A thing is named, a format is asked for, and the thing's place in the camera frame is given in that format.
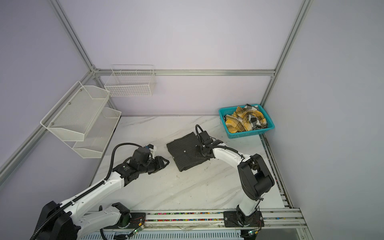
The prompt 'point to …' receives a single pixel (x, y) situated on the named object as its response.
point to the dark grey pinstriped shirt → (186, 151)
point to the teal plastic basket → (225, 112)
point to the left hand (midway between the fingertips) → (167, 163)
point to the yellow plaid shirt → (245, 118)
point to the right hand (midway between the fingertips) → (197, 152)
